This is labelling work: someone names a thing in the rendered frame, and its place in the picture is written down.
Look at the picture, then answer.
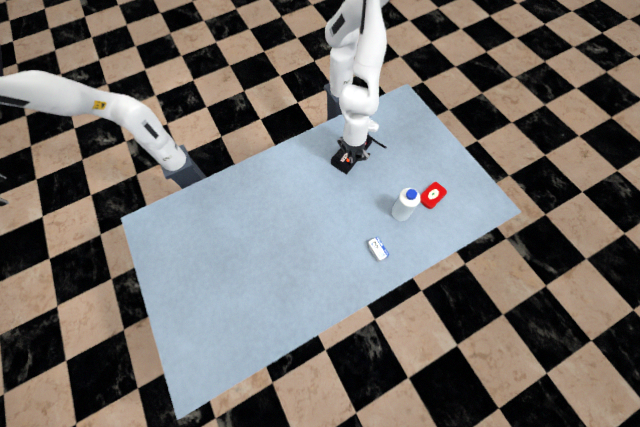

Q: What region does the white bottle with blue cap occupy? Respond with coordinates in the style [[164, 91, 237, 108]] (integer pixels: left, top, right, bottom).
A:
[[392, 188, 420, 221]]

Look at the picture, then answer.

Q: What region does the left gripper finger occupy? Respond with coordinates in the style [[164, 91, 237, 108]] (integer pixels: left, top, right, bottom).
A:
[[350, 149, 371, 163], [337, 136, 352, 162]]

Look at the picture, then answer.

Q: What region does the red rectangular tin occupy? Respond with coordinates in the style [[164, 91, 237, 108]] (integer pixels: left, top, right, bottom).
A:
[[420, 182, 447, 209]]

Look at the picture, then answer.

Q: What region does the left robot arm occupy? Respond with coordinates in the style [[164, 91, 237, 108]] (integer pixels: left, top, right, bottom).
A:
[[325, 0, 389, 146]]

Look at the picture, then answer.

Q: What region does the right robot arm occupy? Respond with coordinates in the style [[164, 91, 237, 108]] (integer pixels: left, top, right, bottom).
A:
[[0, 71, 186, 171]]

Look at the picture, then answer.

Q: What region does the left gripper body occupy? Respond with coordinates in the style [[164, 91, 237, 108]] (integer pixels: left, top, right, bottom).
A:
[[342, 139, 366, 155]]

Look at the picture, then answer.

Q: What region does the black power strip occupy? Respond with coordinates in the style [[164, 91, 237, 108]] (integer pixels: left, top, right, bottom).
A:
[[331, 133, 387, 175]]

